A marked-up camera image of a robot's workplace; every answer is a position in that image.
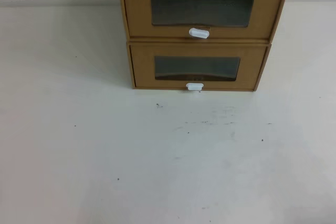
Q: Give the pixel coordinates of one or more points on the white drawer handle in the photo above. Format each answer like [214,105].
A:
[199,33]
[194,86]

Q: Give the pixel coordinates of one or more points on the cardboard shoebox drawer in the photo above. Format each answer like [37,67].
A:
[215,66]
[224,19]

